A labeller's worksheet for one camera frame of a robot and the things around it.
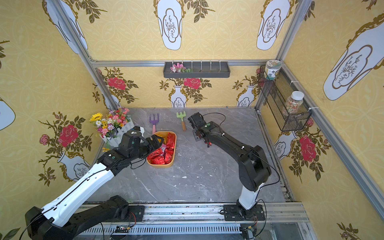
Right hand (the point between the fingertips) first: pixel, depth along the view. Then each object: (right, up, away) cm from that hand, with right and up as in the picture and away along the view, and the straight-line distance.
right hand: (206, 130), depth 90 cm
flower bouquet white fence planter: (-57, +2, -1) cm, 57 cm away
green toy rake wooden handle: (-17, +10, +27) cm, 33 cm away
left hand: (-28, -5, -13) cm, 31 cm away
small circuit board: (-43, -48, -17) cm, 66 cm away
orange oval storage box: (-25, -16, -3) cm, 30 cm away
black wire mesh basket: (+47, +24, +8) cm, 53 cm away
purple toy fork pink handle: (-38, +5, +23) cm, 45 cm away
